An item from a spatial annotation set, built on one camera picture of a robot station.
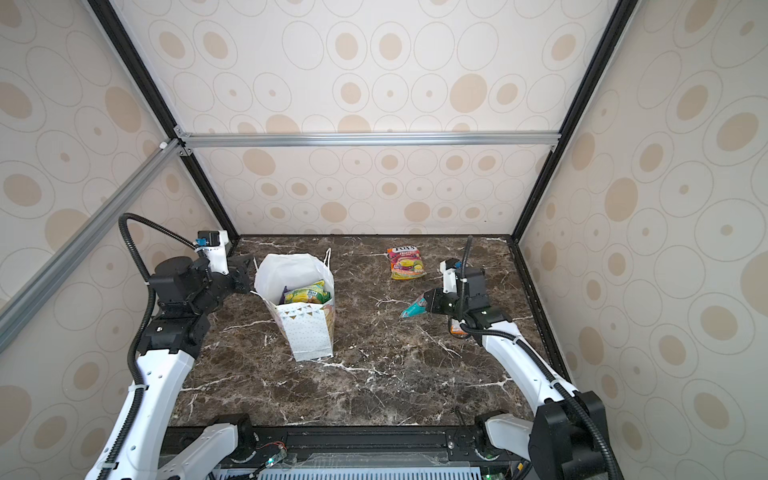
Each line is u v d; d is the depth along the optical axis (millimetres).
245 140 889
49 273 559
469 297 625
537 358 478
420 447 748
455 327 936
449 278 745
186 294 511
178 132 889
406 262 1089
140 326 504
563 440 393
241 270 603
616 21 688
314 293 815
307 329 775
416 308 852
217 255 593
